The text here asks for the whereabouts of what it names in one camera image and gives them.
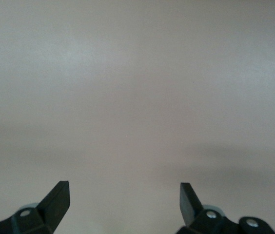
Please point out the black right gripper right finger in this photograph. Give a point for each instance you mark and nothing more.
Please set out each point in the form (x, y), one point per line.
(193, 214)

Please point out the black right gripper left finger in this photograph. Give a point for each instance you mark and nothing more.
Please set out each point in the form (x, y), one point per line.
(52, 209)

